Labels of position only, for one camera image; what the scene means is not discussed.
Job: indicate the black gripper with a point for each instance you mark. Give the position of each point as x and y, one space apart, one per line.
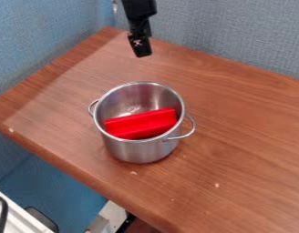
139 10

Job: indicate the stainless steel pot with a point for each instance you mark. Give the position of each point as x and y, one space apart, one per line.
130 99

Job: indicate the red rectangular block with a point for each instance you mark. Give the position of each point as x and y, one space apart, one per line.
139 126

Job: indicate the white appliance with black edge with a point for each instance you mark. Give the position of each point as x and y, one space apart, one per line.
16 220

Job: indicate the white table frame bracket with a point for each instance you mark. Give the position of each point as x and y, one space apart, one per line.
114 220

